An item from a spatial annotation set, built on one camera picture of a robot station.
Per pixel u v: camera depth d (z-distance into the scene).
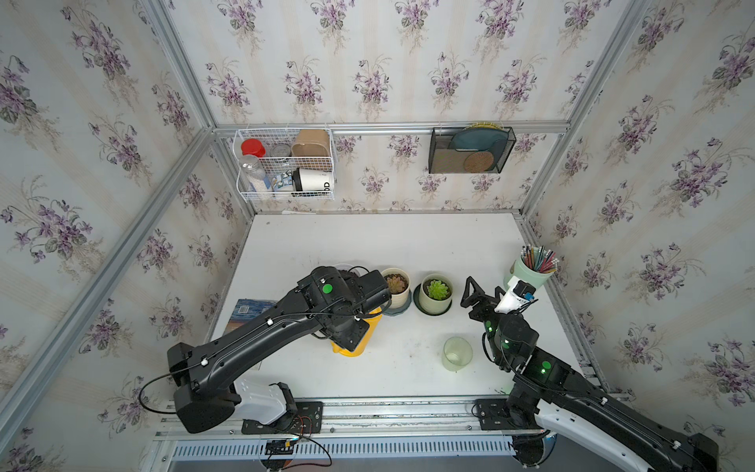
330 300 0.41
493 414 0.73
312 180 0.93
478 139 0.91
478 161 0.97
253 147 0.91
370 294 0.49
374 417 0.75
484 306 0.64
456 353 0.84
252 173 0.90
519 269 0.88
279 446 0.70
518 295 0.60
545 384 0.52
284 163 0.93
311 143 0.88
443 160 0.97
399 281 0.90
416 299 0.93
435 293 0.87
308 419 0.72
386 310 0.93
